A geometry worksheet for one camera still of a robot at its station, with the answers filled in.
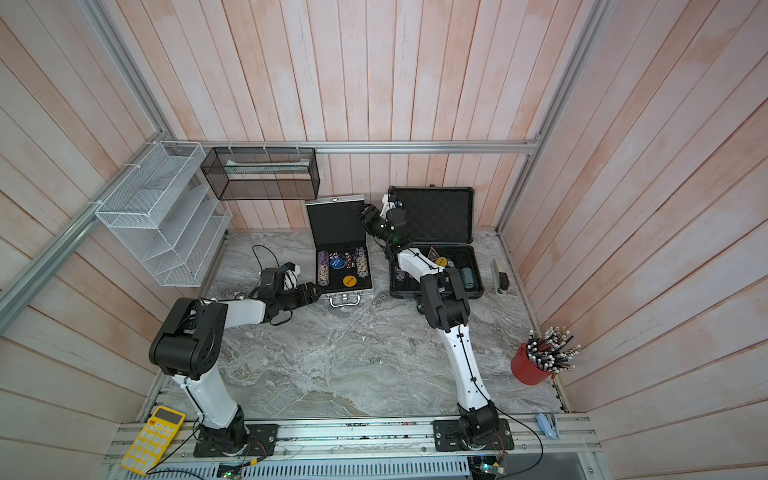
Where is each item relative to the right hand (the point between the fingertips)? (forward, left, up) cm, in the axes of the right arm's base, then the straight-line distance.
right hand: (352, 208), depth 98 cm
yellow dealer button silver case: (-16, +1, -20) cm, 26 cm away
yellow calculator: (-68, +46, -19) cm, 84 cm away
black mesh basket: (+13, +32, +5) cm, 35 cm away
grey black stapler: (-15, -51, -19) cm, 57 cm away
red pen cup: (-48, -50, -5) cm, 69 cm away
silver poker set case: (-5, +5, -19) cm, 21 cm away
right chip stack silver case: (-9, -2, -18) cm, 20 cm away
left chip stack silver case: (-13, +11, -17) cm, 24 cm away
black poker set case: (+4, -32, -12) cm, 34 cm away
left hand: (-23, +12, -19) cm, 32 cm away
